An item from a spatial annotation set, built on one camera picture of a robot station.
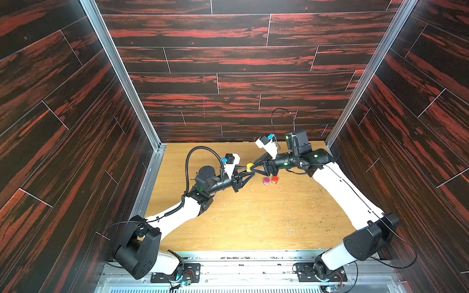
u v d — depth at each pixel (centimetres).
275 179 101
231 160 63
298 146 56
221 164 64
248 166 69
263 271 75
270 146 62
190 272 72
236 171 70
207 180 59
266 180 99
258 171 66
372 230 40
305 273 73
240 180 66
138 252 42
